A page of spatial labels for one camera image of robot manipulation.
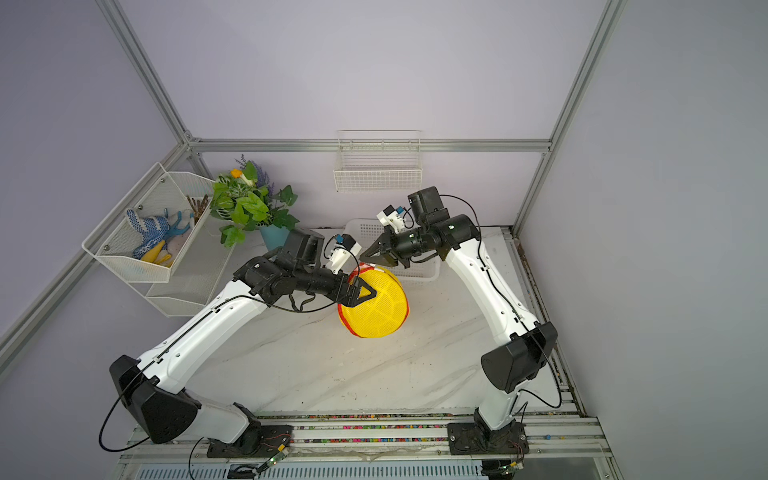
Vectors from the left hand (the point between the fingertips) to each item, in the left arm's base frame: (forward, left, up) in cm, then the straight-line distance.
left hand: (364, 288), depth 71 cm
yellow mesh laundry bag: (-6, -5, -1) cm, 8 cm away
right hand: (+2, 0, +7) cm, 7 cm away
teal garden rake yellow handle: (+7, +51, +5) cm, 52 cm away
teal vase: (+27, +32, -10) cm, 43 cm away
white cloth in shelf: (+13, +49, +3) cm, 51 cm away
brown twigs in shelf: (+25, +49, +4) cm, 55 cm away
